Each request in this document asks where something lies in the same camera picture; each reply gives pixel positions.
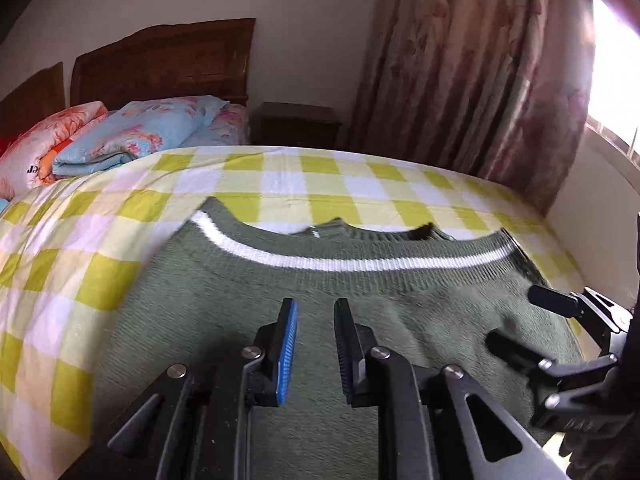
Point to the dark wooden right headboard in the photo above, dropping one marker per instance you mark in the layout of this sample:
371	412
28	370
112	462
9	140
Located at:
164	61

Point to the green and white knit sweater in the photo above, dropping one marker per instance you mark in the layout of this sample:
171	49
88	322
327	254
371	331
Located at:
201	297

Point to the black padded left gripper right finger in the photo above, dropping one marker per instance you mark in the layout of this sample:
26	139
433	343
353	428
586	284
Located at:
354	342

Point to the red patterned blanket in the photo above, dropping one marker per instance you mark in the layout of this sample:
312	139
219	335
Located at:
4	143

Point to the dark wooden left headboard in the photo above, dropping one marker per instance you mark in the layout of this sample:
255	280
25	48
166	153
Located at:
36	98

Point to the light blue floral folded quilt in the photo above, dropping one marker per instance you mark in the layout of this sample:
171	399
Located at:
138	129

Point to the dark wooden headboard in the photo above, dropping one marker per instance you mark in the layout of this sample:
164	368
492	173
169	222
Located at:
164	61
36	98

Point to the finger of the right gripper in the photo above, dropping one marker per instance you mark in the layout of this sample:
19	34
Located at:
554	301
521	358

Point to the pink floral pillow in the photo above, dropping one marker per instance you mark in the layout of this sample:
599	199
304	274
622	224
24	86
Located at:
229	127

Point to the pink orange floral folded quilt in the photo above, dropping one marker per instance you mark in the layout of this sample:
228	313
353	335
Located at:
27	162

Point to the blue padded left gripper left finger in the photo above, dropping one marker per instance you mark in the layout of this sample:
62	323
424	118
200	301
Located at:
270	358

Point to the bright window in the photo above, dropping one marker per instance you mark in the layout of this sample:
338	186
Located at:
614	98

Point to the dark wooden nightstand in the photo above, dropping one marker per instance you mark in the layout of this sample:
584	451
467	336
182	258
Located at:
296	125

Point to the yellow checkered bed sheet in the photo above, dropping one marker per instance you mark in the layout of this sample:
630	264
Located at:
70	251

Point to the pink floral curtain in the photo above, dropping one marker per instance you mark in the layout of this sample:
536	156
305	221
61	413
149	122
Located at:
497	89

